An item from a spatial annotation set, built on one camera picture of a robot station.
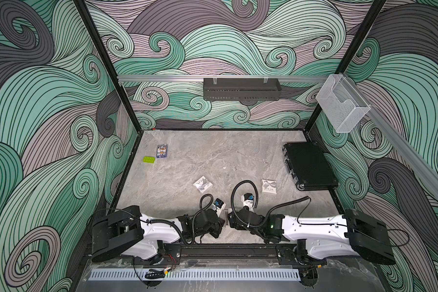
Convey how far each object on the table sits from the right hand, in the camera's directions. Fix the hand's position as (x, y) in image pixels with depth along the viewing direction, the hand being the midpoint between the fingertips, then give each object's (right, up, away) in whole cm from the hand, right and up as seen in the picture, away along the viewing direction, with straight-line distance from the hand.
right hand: (230, 221), depth 79 cm
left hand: (-2, -1, +1) cm, 3 cm away
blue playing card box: (-40, +30, +28) cm, 57 cm away
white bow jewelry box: (+20, +13, +11) cm, 27 cm away
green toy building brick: (-46, +25, +24) cm, 58 cm away
